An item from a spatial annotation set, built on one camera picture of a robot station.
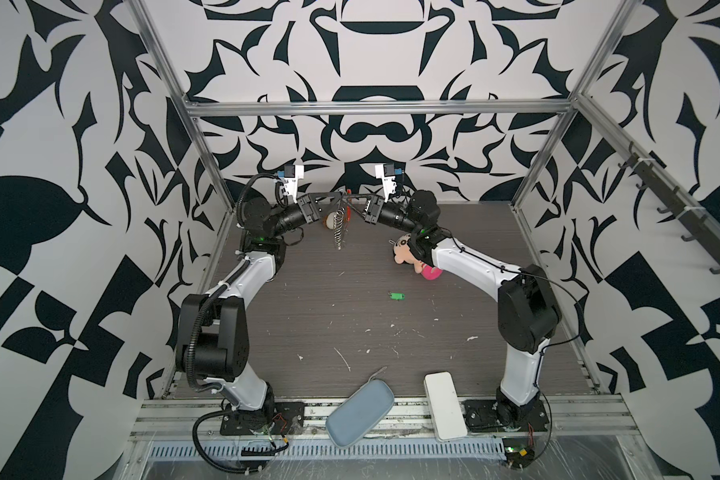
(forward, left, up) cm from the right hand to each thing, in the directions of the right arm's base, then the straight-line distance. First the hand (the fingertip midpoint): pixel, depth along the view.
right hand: (343, 201), depth 70 cm
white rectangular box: (-38, -23, -31) cm, 55 cm away
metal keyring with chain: (-1, +1, -4) cm, 4 cm away
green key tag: (-6, -15, -36) cm, 40 cm away
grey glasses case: (-37, -3, -35) cm, 51 cm away
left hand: (+2, 0, +1) cm, 2 cm away
